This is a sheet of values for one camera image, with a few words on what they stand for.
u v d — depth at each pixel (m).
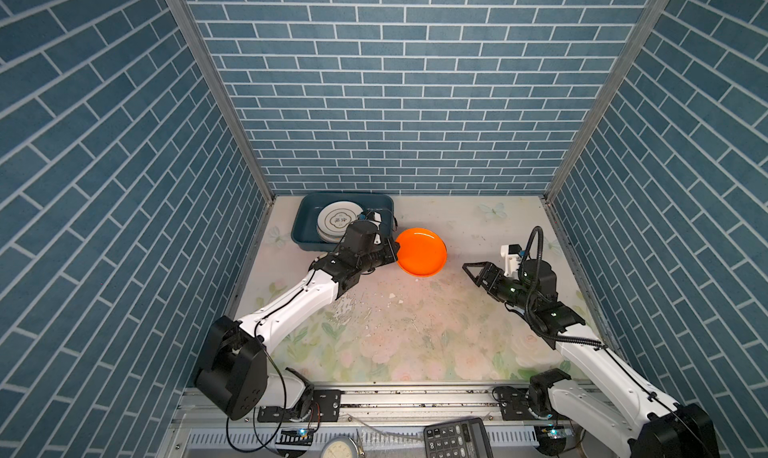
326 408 0.74
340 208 1.12
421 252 0.83
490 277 0.71
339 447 0.65
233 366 0.41
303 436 0.72
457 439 0.68
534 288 0.61
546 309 0.61
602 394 0.49
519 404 0.73
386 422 0.72
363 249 0.63
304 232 1.07
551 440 0.72
